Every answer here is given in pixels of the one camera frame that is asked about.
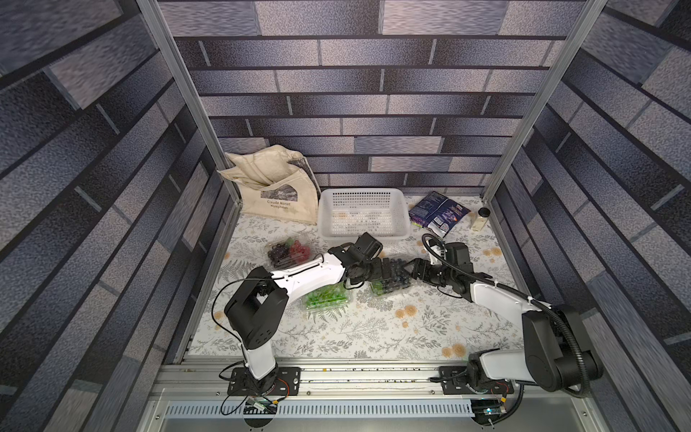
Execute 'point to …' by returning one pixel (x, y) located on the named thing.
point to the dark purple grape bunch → (276, 253)
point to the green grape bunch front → (319, 299)
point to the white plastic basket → (347, 213)
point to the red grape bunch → (299, 253)
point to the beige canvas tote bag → (274, 182)
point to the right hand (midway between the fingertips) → (406, 268)
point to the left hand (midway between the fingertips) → (384, 273)
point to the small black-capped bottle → (483, 214)
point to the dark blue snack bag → (438, 213)
